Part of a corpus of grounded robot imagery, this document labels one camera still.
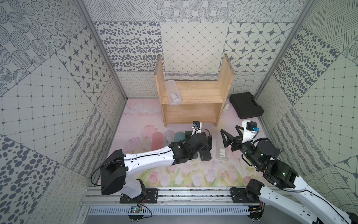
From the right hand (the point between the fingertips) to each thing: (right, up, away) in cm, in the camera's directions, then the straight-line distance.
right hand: (227, 130), depth 66 cm
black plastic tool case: (+28, +13, +44) cm, 54 cm away
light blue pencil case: (-25, -9, +29) cm, 39 cm away
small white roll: (+11, +10, +42) cm, 44 cm away
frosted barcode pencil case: (+3, -17, +22) cm, 28 cm away
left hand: (-9, -3, +9) cm, 13 cm away
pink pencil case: (-40, -12, +29) cm, 51 cm away
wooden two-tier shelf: (-10, +15, +16) cm, 24 cm away
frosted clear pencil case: (-28, +20, +18) cm, 39 cm away
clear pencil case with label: (-32, -10, +29) cm, 45 cm away
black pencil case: (-8, -19, +20) cm, 29 cm away
